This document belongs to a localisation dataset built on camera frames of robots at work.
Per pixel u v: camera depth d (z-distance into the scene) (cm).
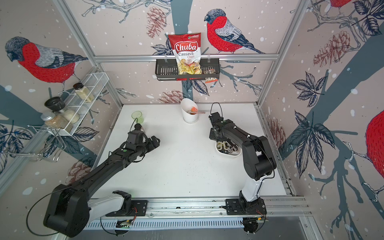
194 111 107
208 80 90
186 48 81
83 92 74
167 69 95
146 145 77
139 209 73
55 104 61
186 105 104
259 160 48
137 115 108
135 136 66
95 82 92
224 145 92
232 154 86
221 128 67
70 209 40
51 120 59
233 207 73
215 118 76
